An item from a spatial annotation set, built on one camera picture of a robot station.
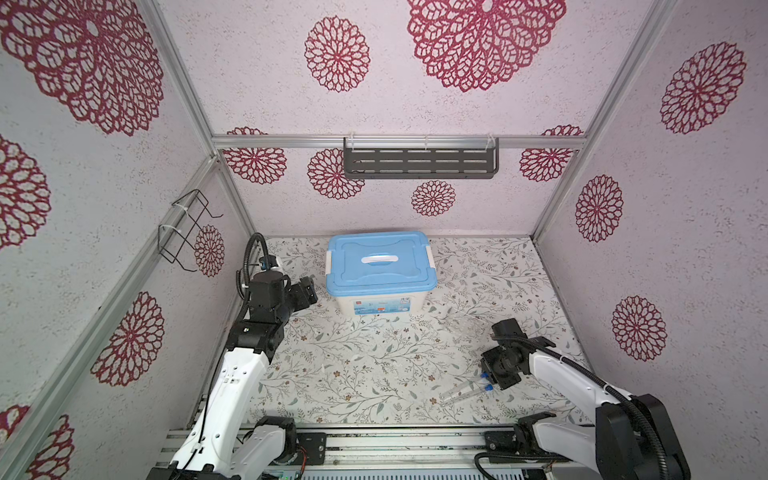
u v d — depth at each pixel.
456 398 0.82
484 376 0.86
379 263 0.90
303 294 0.68
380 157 0.94
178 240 0.75
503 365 0.73
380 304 0.92
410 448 0.75
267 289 0.55
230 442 0.41
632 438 0.41
